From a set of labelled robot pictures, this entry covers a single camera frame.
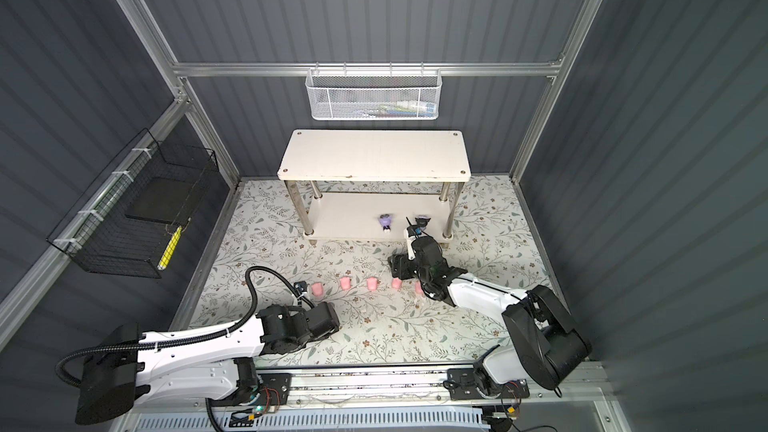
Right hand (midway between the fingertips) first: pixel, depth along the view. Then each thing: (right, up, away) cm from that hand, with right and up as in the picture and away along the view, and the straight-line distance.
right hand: (401, 259), depth 89 cm
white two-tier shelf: (-9, +25, +30) cm, 40 cm away
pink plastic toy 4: (-2, -8, +2) cm, 8 cm away
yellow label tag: (-54, +6, -21) cm, 58 cm away
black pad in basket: (-62, +18, -13) cm, 66 cm away
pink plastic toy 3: (-9, -8, +1) cm, 12 cm away
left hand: (-22, -17, -8) cm, 29 cm away
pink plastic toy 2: (-17, -7, +2) cm, 19 cm away
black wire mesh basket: (-68, +12, -17) cm, 71 cm away
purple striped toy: (+7, +11, +5) cm, 14 cm away
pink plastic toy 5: (+3, -2, -22) cm, 23 cm away
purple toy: (-5, +11, +8) cm, 14 cm away
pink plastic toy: (-25, -9, 0) cm, 27 cm away
